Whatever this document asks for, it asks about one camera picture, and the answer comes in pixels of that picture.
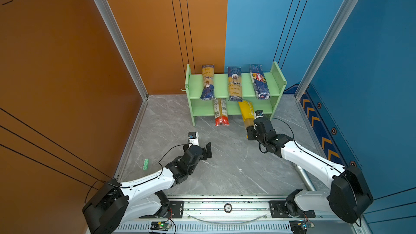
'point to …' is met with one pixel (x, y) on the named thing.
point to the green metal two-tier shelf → (275, 83)
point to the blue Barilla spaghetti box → (259, 82)
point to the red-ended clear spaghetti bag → (220, 111)
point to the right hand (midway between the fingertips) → (248, 128)
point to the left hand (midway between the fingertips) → (204, 142)
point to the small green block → (145, 164)
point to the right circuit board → (298, 226)
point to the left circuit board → (160, 226)
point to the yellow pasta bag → (247, 110)
